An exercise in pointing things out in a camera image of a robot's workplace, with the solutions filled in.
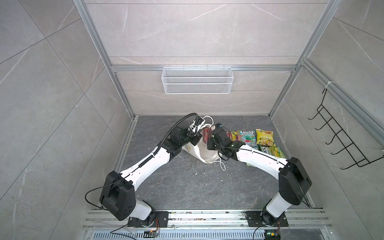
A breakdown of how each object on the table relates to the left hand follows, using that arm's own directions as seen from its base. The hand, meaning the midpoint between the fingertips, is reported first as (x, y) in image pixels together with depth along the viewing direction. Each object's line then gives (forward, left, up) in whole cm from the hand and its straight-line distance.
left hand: (201, 126), depth 79 cm
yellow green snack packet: (+6, -45, -22) cm, 51 cm away
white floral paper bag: (-10, 0, -9) cm, 13 cm away
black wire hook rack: (-10, -65, +6) cm, 66 cm away
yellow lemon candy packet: (-27, -17, +8) cm, 33 cm away
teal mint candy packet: (+8, -36, -24) cm, 44 cm away
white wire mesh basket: (+38, 0, +3) cm, 39 cm away
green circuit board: (-47, -32, -26) cm, 63 cm away
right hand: (-1, -5, -12) cm, 13 cm away
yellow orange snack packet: (+7, -24, -22) cm, 34 cm away
